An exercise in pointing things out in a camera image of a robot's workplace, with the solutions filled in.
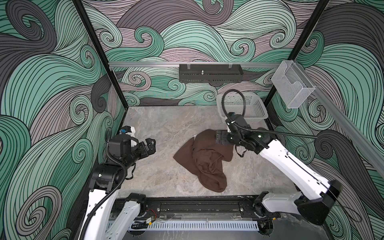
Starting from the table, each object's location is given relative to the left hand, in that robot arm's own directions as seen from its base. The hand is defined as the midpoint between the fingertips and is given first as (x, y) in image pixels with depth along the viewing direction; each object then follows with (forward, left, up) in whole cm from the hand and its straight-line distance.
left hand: (149, 142), depth 67 cm
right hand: (+7, -36, -3) cm, 37 cm away
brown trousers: (+3, -28, -19) cm, 34 cm away
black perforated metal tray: (+50, -32, +5) cm, 59 cm away
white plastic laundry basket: (+43, -70, -24) cm, 86 cm away
